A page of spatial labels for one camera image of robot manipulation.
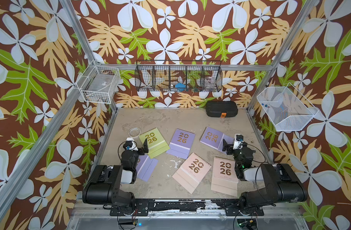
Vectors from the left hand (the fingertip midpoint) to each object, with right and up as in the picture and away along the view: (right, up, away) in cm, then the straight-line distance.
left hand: (139, 137), depth 88 cm
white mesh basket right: (+88, +16, -7) cm, 89 cm away
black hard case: (+63, +21, +30) cm, 73 cm away
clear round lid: (-7, +2, +17) cm, 19 cm away
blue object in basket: (+26, +34, +6) cm, 43 cm away
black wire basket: (+25, +42, +9) cm, 50 cm away
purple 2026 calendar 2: (+51, -2, +12) cm, 53 cm away
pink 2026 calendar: (+34, -20, -2) cm, 39 cm away
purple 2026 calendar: (+27, -5, +10) cm, 29 cm away
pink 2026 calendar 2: (+53, -23, -4) cm, 57 cm away
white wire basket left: (-25, +34, -2) cm, 42 cm away
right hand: (+59, -1, +2) cm, 59 cm away
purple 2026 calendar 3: (+4, -19, 0) cm, 19 cm away
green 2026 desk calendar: (+10, -6, +10) cm, 15 cm away
